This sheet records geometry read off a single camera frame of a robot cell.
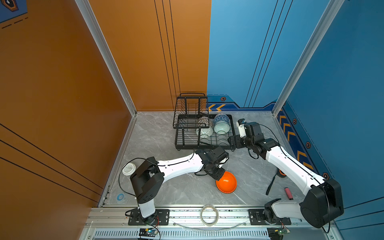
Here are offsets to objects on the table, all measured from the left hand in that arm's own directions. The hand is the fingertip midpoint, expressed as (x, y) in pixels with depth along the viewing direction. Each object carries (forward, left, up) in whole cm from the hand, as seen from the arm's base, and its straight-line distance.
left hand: (221, 175), depth 80 cm
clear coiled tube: (-22, +6, -6) cm, 23 cm away
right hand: (+18, -8, +10) cm, 22 cm away
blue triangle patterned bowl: (+44, -4, 0) cm, 44 cm away
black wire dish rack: (+42, +18, +11) cm, 47 cm away
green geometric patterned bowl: (+32, +7, -5) cm, 34 cm away
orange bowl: (-4, -3, -3) cm, 6 cm away
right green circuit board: (-24, -26, -7) cm, 36 cm away
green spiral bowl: (+36, -4, -2) cm, 37 cm away
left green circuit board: (-25, +36, -9) cm, 45 cm away
